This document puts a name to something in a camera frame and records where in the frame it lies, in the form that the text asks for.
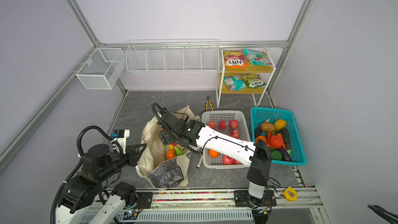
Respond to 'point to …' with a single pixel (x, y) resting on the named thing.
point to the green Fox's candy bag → (253, 80)
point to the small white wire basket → (101, 70)
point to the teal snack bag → (234, 83)
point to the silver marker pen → (200, 161)
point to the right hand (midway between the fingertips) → (169, 131)
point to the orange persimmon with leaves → (171, 154)
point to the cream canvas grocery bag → (160, 171)
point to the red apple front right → (233, 162)
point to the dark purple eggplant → (286, 156)
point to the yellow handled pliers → (207, 104)
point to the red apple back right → (233, 124)
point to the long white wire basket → (173, 55)
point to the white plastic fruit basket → (242, 132)
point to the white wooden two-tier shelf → (244, 72)
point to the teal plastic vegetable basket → (259, 114)
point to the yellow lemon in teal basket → (280, 124)
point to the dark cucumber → (286, 138)
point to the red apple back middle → (222, 124)
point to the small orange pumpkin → (260, 137)
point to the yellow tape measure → (290, 194)
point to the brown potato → (267, 126)
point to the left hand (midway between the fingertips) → (145, 148)
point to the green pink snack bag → (257, 57)
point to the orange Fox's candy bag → (235, 59)
